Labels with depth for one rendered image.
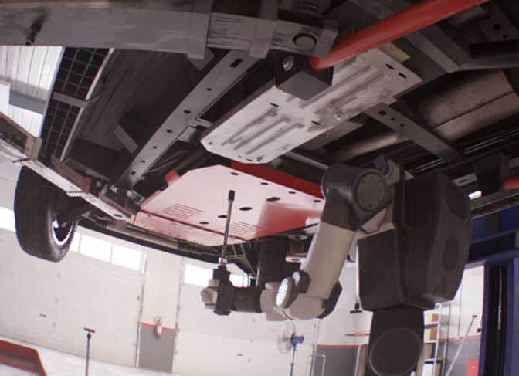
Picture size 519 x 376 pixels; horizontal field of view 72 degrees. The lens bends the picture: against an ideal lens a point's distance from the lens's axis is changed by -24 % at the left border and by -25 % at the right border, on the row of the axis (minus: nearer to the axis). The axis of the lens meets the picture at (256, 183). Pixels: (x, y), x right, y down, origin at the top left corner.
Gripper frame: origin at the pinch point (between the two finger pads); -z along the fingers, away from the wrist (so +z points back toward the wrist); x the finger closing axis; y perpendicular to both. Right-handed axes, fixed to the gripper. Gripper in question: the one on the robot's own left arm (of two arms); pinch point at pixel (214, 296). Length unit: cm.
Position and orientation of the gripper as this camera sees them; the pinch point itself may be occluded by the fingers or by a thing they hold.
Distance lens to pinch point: 145.9
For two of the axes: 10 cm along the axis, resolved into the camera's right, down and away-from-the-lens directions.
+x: -1.2, 9.3, -3.4
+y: 5.4, 3.4, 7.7
